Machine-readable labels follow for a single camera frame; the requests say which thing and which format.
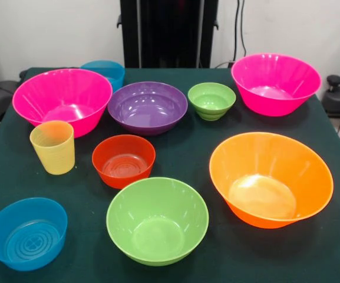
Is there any dark green table cloth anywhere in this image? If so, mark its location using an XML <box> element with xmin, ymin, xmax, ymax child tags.
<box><xmin>0</xmin><ymin>67</ymin><xmax>340</xmax><ymax>283</ymax></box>

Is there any purple plastic bowl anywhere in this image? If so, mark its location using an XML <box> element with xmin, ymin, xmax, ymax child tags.
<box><xmin>107</xmin><ymin>81</ymin><xmax>189</xmax><ymax>136</ymax></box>

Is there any red plastic bowl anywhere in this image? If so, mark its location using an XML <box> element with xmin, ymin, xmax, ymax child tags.
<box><xmin>91</xmin><ymin>134</ymin><xmax>156</xmax><ymax>190</ymax></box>

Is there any small green bowl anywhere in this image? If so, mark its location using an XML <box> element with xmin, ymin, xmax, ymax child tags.
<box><xmin>187</xmin><ymin>82</ymin><xmax>237</xmax><ymax>121</ymax></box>

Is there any large green bowl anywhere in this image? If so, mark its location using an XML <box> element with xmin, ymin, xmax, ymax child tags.
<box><xmin>105</xmin><ymin>176</ymin><xmax>210</xmax><ymax>267</ymax></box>

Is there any blue plastic bowl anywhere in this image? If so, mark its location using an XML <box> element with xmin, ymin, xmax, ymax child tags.
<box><xmin>80</xmin><ymin>60</ymin><xmax>126</xmax><ymax>93</ymax></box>
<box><xmin>0</xmin><ymin>197</ymin><xmax>68</xmax><ymax>272</ymax></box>

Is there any orange plastic bowl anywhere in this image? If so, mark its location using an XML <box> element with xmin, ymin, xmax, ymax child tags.
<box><xmin>209</xmin><ymin>131</ymin><xmax>334</xmax><ymax>229</ymax></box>

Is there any yellow plastic cup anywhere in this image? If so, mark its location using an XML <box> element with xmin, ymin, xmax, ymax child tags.
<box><xmin>29</xmin><ymin>120</ymin><xmax>76</xmax><ymax>176</ymax></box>

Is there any pink plastic bowl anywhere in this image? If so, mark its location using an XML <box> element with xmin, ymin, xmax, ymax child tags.
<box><xmin>231</xmin><ymin>52</ymin><xmax>322</xmax><ymax>117</ymax></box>
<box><xmin>12</xmin><ymin>68</ymin><xmax>113</xmax><ymax>139</ymax></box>

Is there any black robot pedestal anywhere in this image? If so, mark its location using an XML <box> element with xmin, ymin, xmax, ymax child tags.
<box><xmin>117</xmin><ymin>0</ymin><xmax>219</xmax><ymax>69</ymax></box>

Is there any black wall cable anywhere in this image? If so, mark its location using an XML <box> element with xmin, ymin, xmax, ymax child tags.
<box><xmin>233</xmin><ymin>0</ymin><xmax>241</xmax><ymax>63</ymax></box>

